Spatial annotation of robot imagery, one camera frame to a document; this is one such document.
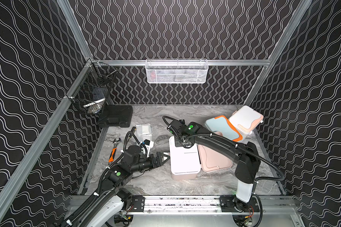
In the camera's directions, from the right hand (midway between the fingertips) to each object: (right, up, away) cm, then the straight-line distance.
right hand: (180, 141), depth 84 cm
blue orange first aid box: (+26, +10, +7) cm, 29 cm away
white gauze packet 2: (-26, 0, +17) cm, 31 cm away
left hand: (-8, -6, -14) cm, 17 cm away
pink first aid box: (+3, -11, -8) cm, 13 cm away
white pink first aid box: (+43, +13, +9) cm, 46 cm away
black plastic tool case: (-47, +16, +23) cm, 54 cm away
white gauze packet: (-26, +6, +21) cm, 34 cm away
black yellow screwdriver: (-33, +6, +20) cm, 39 cm away
